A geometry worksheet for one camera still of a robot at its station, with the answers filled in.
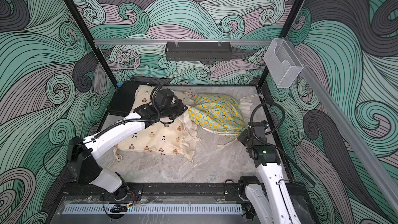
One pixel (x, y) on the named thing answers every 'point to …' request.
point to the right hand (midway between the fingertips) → (243, 134)
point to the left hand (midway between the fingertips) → (189, 105)
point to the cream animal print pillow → (176, 137)
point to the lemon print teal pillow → (218, 114)
